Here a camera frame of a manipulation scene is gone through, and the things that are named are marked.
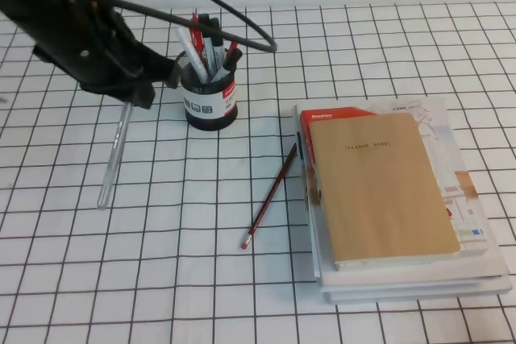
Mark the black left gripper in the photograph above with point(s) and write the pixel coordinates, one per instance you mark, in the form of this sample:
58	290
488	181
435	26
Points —
103	55

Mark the clear transparent pen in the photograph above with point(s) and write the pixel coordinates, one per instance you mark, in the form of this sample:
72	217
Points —
116	154

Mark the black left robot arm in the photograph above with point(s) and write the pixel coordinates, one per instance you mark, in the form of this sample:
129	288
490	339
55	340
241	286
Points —
21	11

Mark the white pen in holder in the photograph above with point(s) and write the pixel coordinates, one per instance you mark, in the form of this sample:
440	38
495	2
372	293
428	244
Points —
191	53

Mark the black mesh pen holder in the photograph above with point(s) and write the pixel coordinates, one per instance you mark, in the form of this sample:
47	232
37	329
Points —
208	107

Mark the black grey marker in holder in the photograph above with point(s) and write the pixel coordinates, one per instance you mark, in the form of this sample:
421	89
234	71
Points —
218	45

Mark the red black pen in holder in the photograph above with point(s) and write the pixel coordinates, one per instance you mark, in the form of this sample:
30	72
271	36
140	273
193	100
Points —
233	56

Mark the checkered white tablecloth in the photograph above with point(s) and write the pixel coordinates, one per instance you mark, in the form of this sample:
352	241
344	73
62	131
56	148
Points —
162	263

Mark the dark red pencil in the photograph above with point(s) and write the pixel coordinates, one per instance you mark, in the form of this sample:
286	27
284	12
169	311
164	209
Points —
271	193

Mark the tan classic note notebook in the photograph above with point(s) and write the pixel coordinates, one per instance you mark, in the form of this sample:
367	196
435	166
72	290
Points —
379	195

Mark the white bottom book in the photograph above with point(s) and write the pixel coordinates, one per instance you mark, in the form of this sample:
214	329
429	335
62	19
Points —
411	292

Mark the white book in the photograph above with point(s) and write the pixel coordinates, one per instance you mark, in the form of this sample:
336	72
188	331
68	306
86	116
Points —
389	275
411	292

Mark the orange-spined diagram book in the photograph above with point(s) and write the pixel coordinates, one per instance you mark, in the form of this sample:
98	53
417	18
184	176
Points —
455	183

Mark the white middle book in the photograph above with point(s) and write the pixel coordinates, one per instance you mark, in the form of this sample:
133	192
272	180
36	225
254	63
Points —
389	275

